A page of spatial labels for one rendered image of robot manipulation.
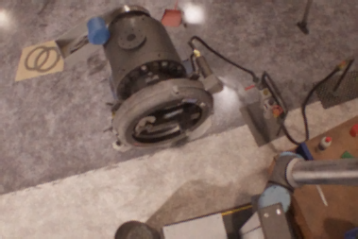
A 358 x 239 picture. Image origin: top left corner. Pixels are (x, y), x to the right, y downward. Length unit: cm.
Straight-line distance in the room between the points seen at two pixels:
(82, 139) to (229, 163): 148
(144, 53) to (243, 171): 130
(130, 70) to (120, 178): 110
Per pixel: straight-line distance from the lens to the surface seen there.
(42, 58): 396
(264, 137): 266
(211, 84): 195
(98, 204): 277
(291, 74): 302
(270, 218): 72
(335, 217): 216
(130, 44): 214
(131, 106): 183
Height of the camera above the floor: 249
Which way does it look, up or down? 64 degrees down
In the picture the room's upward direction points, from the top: 24 degrees counter-clockwise
